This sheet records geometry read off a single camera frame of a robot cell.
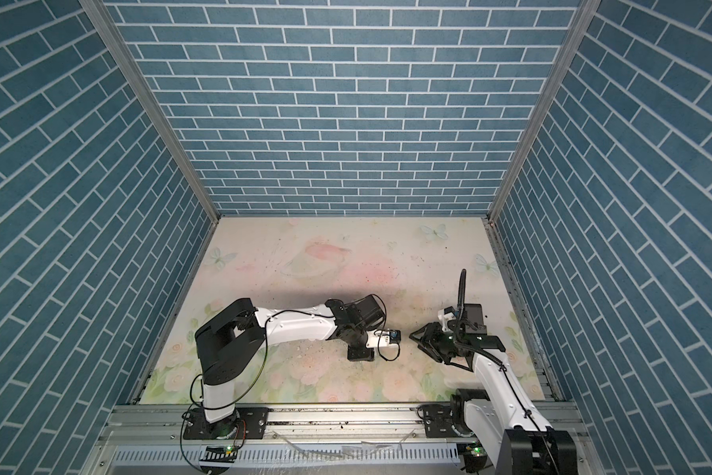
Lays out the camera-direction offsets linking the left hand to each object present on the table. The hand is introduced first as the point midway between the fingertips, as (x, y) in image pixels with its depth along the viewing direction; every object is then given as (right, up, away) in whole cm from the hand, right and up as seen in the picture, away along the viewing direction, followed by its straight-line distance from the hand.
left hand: (372, 350), depth 86 cm
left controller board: (-37, -21, -14) cm, 45 cm away
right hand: (+11, +5, -4) cm, 13 cm away
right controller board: (+25, -20, -15) cm, 36 cm away
